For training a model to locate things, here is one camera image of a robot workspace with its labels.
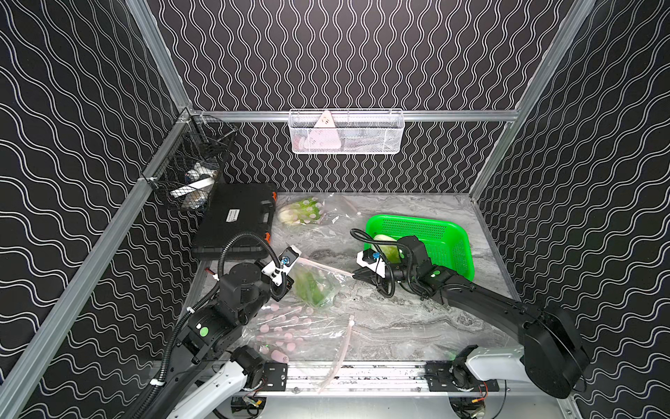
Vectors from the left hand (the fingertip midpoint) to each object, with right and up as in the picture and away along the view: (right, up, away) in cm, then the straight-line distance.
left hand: (284, 253), depth 66 cm
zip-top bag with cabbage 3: (+6, -28, +16) cm, 33 cm away
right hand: (+19, -6, +13) cm, 24 cm away
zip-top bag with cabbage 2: (+7, -11, +12) cm, 18 cm away
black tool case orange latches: (-26, +8, +37) cm, 46 cm away
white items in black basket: (-26, +20, +10) cm, 34 cm away
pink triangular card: (+9, +37, +23) cm, 45 cm away
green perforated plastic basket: (+56, 0, +36) cm, 66 cm away
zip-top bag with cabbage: (+2, +12, +38) cm, 40 cm away
